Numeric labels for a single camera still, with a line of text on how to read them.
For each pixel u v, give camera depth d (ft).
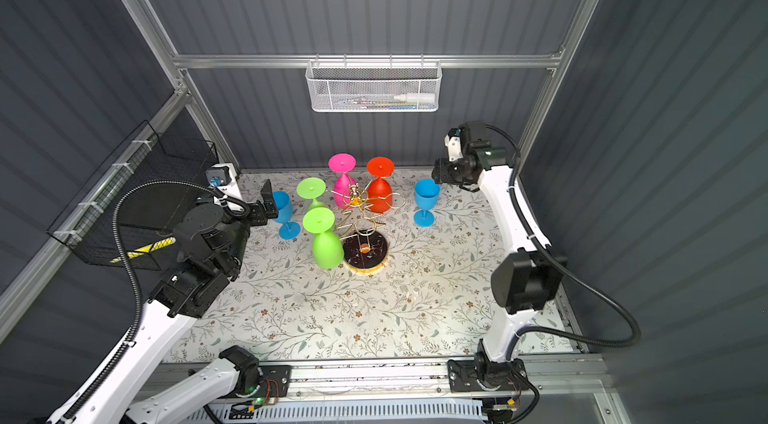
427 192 3.22
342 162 2.69
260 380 2.37
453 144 2.51
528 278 1.54
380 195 2.43
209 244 1.49
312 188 2.49
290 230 3.35
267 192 1.91
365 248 3.15
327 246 2.42
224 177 1.66
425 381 2.47
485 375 2.18
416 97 2.88
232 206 1.70
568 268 1.43
